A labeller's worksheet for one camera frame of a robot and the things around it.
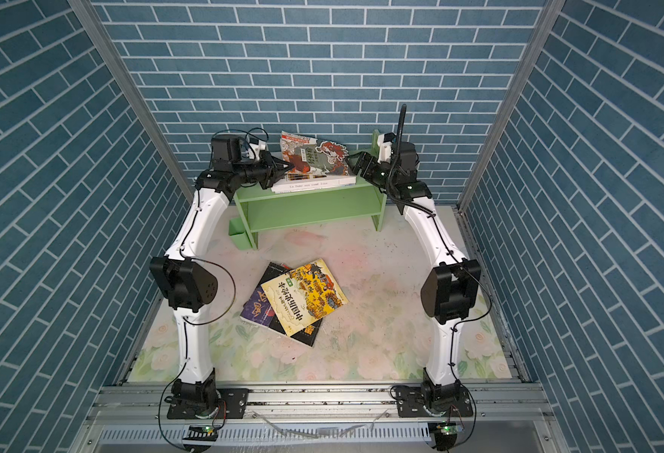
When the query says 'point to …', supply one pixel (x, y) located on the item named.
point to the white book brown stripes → (302, 182)
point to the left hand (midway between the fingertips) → (301, 165)
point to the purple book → (257, 309)
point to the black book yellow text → (307, 335)
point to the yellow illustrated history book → (304, 295)
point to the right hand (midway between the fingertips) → (355, 163)
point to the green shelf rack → (258, 209)
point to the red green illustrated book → (312, 157)
